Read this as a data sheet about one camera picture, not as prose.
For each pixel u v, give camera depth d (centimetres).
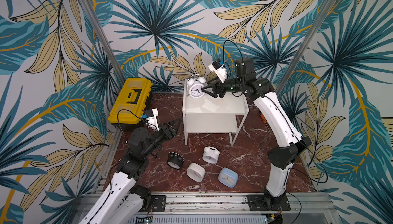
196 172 76
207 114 69
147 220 72
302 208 74
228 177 76
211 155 82
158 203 74
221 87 61
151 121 60
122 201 46
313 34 84
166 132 58
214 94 63
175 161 81
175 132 60
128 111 54
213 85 61
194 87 67
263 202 72
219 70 60
